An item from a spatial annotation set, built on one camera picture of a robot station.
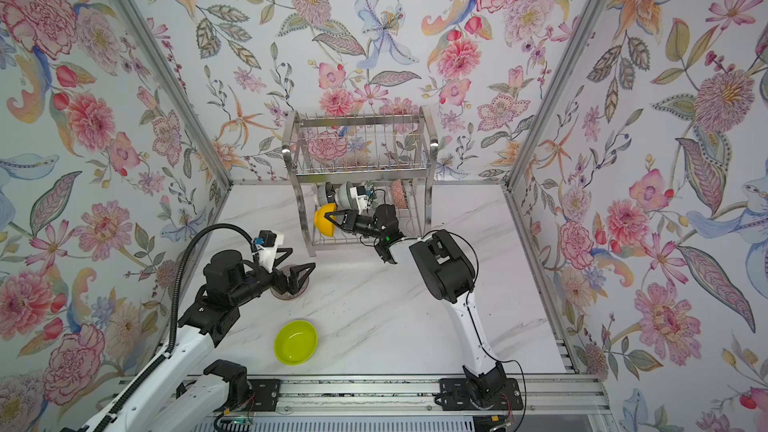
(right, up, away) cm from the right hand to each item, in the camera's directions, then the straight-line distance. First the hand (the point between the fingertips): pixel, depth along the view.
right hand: (325, 217), depth 89 cm
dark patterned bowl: (-2, +9, +21) cm, 23 cm away
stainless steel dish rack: (+9, +14, +14) cm, 22 cm away
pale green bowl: (+4, +6, +12) cm, 14 cm away
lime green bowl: (-7, -34, -8) cm, 35 cm away
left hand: (-3, -11, -13) cm, 17 cm away
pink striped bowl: (-11, -23, +1) cm, 26 cm away
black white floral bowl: (+22, +7, +14) cm, 27 cm away
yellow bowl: (-1, -2, +1) cm, 2 cm away
